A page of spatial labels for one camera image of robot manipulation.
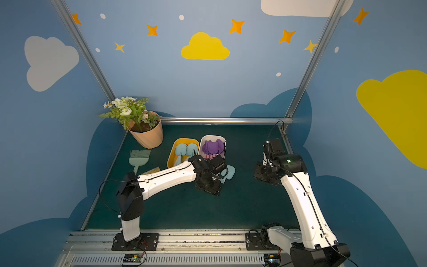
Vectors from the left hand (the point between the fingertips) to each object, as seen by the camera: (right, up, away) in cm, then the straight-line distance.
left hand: (215, 189), depth 80 cm
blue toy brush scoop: (-38, +5, +19) cm, 43 cm away
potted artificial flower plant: (-44, +34, +23) cm, 60 cm away
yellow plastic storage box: (-26, +14, +24) cm, 38 cm away
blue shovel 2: (-16, +19, +25) cm, 35 cm away
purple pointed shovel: (+4, +21, +28) cm, 35 cm away
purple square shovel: (-7, +18, +27) cm, 34 cm away
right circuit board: (+26, -30, -7) cm, 40 cm away
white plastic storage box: (-2, +26, +28) cm, 38 cm away
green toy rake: (-49, +13, +25) cm, 56 cm away
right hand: (+20, +9, -7) cm, 23 cm away
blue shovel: (-22, +18, +27) cm, 40 cm away
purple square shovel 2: (-1, +19, +27) cm, 33 cm away
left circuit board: (-36, -28, -8) cm, 46 cm away
